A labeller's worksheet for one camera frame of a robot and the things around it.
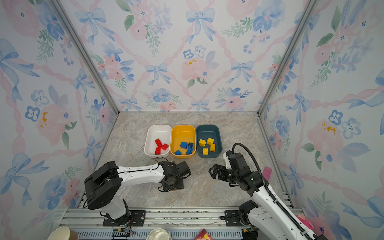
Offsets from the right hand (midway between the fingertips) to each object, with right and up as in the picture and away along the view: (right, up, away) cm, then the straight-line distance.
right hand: (215, 171), depth 78 cm
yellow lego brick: (-6, +13, +22) cm, 26 cm away
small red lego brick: (-31, +10, +22) cm, 39 cm away
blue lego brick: (-18, +11, +23) cm, 31 cm away
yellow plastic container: (-16, +18, +30) cm, 39 cm away
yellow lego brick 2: (-4, +8, +17) cm, 19 cm away
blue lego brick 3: (-21, +7, +19) cm, 29 cm away
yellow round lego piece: (0, +14, +23) cm, 26 cm away
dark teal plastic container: (+3, +20, +29) cm, 35 cm away
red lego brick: (-35, +12, +23) cm, 43 cm away
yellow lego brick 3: (+1, +10, +21) cm, 23 cm away
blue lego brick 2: (-14, +8, +20) cm, 25 cm away
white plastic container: (-39, +20, +29) cm, 52 cm away
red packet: (-7, -25, -11) cm, 29 cm away
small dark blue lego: (-13, +10, +22) cm, 28 cm away
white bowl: (-28, -27, -8) cm, 39 cm away
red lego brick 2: (-35, +8, +20) cm, 41 cm away
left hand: (-19, -10, +5) cm, 22 cm away
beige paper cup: (-67, -23, -14) cm, 72 cm away
